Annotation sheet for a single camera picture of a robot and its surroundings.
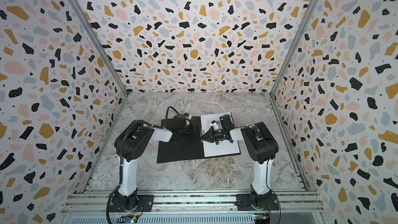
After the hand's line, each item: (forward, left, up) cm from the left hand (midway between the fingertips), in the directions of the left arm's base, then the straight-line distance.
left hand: (202, 127), depth 97 cm
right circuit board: (-47, -28, -4) cm, 55 cm away
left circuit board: (-46, +34, -4) cm, 57 cm away
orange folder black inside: (-14, +17, -4) cm, 22 cm away
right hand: (-8, +2, +2) cm, 8 cm away
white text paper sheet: (-12, -13, -2) cm, 18 cm away
